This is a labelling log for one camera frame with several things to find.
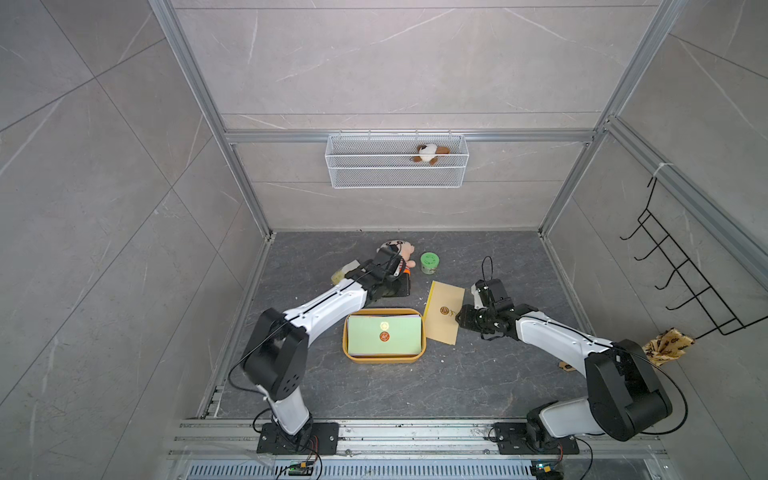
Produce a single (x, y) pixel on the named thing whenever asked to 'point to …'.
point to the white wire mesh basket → (397, 161)
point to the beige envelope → (445, 303)
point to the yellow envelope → (429, 297)
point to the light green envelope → (384, 335)
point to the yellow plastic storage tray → (382, 359)
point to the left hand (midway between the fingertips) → (412, 281)
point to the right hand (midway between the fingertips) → (461, 317)
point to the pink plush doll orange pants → (405, 250)
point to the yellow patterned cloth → (668, 345)
